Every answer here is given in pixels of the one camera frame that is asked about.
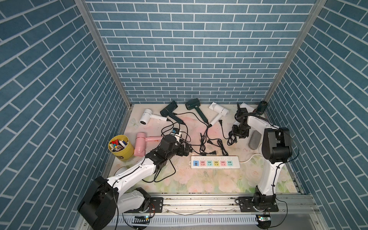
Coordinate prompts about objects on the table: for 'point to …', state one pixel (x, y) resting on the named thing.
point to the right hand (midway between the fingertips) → (237, 136)
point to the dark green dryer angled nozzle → (168, 112)
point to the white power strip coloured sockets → (215, 162)
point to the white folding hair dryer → (221, 111)
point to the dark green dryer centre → (196, 103)
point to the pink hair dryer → (140, 143)
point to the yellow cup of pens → (119, 145)
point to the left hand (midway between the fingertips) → (188, 144)
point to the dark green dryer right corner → (261, 107)
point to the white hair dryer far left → (147, 114)
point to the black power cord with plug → (232, 139)
